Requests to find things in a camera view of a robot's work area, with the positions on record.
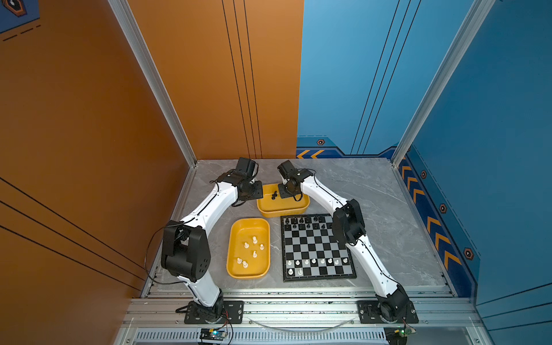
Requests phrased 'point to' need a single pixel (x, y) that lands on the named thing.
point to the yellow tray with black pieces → (272, 205)
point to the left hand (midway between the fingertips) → (258, 190)
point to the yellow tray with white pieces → (248, 248)
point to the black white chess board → (310, 251)
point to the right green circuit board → (398, 335)
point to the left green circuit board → (213, 333)
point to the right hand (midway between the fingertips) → (283, 192)
